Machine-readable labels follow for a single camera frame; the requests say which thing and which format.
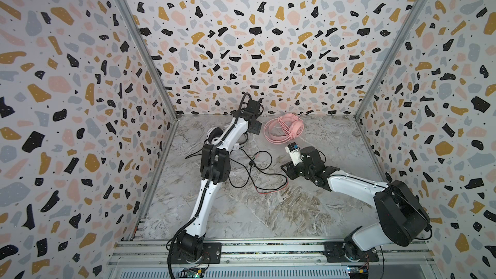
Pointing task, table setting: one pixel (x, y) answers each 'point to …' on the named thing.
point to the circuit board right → (356, 272)
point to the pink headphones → (283, 128)
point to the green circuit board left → (196, 272)
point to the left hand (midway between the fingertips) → (250, 122)
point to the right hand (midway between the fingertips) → (281, 162)
